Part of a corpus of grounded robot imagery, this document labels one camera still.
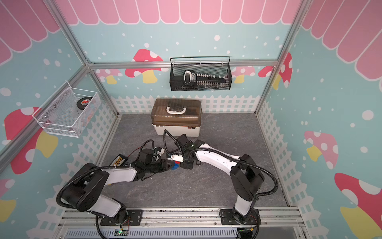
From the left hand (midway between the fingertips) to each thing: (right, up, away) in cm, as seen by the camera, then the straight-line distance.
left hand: (172, 168), depth 89 cm
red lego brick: (+4, +6, -11) cm, 13 cm away
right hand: (+8, +5, -3) cm, 10 cm away
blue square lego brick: (+3, +1, 0) cm, 3 cm away
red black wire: (-28, +8, +10) cm, 31 cm away
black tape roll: (-46, +37, -10) cm, 60 cm away
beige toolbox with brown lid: (+4, +31, +1) cm, 31 cm away
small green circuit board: (-23, -27, -17) cm, 39 cm away
